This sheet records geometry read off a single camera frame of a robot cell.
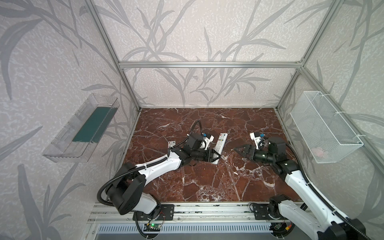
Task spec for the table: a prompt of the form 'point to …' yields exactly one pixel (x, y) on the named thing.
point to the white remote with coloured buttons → (219, 145)
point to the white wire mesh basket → (329, 138)
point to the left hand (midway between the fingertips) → (219, 152)
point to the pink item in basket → (317, 151)
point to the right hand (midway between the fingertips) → (237, 147)
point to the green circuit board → (152, 227)
